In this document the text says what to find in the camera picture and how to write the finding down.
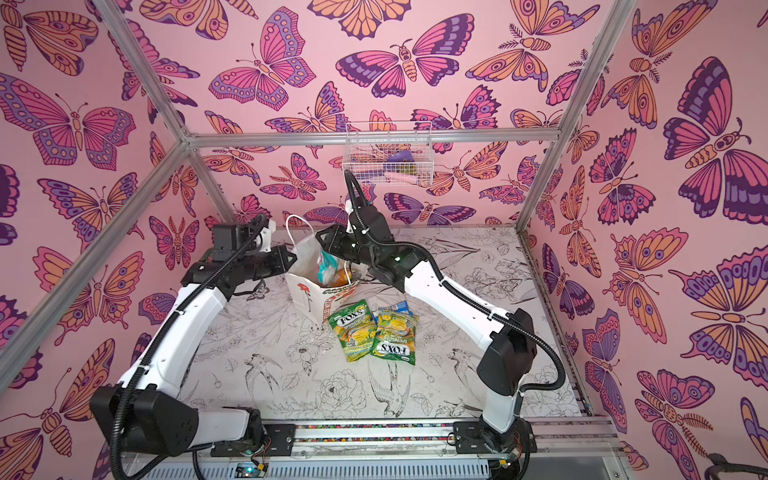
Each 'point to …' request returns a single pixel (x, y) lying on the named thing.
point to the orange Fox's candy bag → (341, 278)
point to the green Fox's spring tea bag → (356, 329)
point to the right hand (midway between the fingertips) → (316, 231)
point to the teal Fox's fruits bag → (327, 267)
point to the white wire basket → (394, 152)
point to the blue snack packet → (403, 307)
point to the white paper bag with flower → (316, 277)
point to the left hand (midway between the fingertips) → (298, 252)
